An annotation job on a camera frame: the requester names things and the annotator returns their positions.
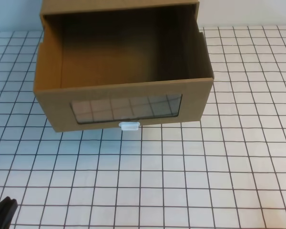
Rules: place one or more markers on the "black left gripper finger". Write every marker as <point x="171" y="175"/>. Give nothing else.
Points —
<point x="8" y="208"/>

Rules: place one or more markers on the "clear plastic drawer handle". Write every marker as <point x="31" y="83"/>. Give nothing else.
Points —
<point x="129" y="126"/>

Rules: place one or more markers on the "cardboard shoebox drawer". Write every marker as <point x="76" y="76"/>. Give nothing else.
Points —
<point x="97" y="69"/>

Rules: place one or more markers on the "upper cardboard shoebox shell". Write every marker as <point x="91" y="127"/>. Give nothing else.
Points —
<point x="57" y="7"/>

